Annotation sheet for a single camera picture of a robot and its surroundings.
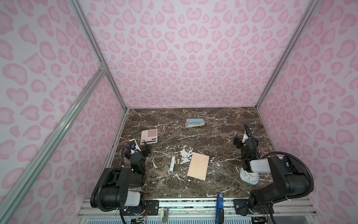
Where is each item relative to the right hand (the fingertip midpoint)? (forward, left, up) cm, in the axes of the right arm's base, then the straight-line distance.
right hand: (246, 134), depth 91 cm
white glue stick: (-18, +47, -8) cm, 51 cm away
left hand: (-8, +69, +2) cm, 70 cm away
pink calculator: (+2, +65, -8) cm, 66 cm away
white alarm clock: (-25, +1, -7) cm, 26 cm away
